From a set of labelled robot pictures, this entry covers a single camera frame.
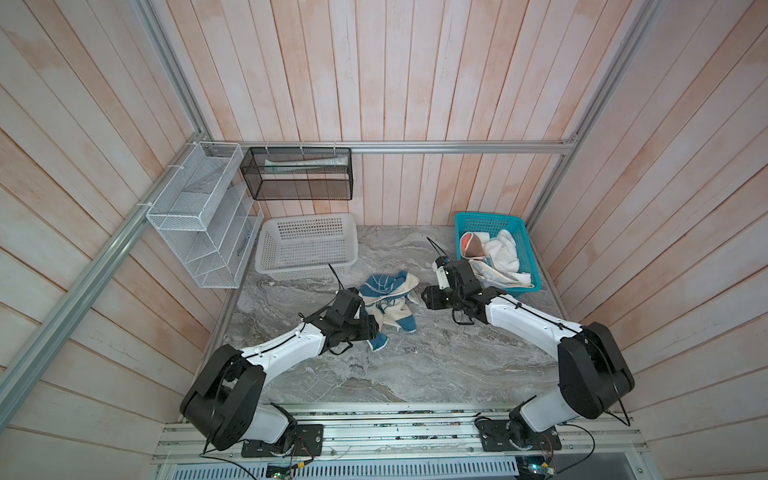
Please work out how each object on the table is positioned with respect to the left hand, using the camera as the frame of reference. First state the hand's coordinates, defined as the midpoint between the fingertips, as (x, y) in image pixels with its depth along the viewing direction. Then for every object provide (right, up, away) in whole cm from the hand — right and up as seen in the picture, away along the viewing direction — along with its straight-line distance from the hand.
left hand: (370, 333), depth 87 cm
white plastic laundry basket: (-28, +27, +28) cm, 48 cm away
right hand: (+18, +12, +4) cm, 22 cm away
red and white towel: (+37, +27, +21) cm, 50 cm away
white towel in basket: (+47, +25, +18) cm, 56 cm away
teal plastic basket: (+47, +36, +27) cm, 65 cm away
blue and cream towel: (+6, +8, +7) cm, 12 cm away
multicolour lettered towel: (+37, +17, +3) cm, 41 cm away
